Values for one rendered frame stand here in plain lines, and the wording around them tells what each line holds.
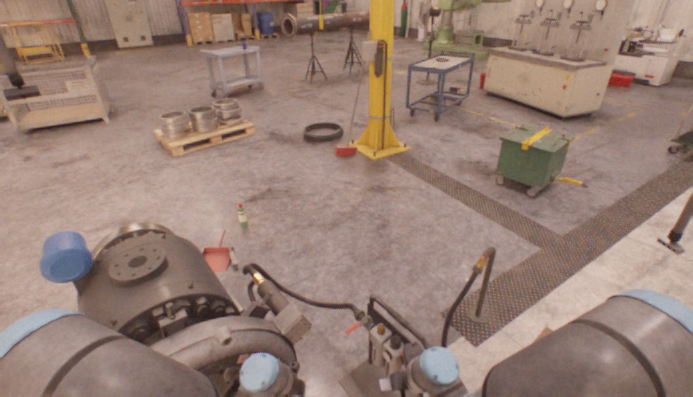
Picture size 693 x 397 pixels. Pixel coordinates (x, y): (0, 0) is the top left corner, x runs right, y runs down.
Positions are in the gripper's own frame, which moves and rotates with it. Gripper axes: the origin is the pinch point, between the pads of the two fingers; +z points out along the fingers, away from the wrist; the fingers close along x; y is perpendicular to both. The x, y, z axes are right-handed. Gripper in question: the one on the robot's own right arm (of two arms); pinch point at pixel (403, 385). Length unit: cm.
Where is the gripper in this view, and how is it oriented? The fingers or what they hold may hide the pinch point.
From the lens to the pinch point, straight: 132.1
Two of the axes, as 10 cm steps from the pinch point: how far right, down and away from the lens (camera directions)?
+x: 9.8, -0.1, 2.1
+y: 1.3, 7.9, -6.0
